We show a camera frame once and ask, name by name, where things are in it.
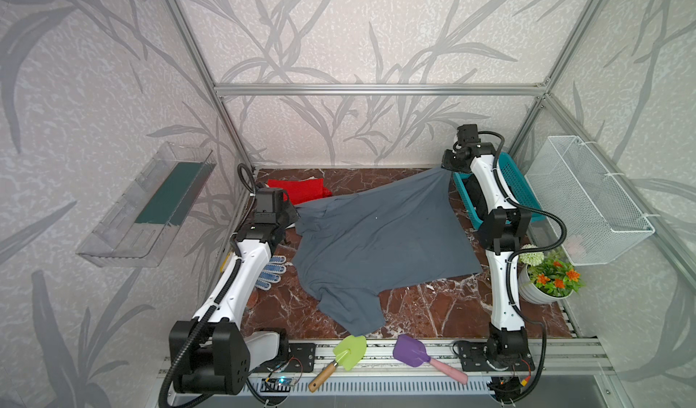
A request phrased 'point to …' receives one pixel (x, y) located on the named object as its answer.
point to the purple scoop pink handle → (413, 353)
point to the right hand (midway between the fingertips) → (447, 155)
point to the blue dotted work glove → (272, 272)
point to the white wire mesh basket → (591, 217)
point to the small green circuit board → (275, 384)
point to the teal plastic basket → (516, 188)
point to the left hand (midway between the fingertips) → (292, 200)
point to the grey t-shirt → (355, 246)
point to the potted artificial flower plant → (544, 281)
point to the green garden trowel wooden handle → (349, 354)
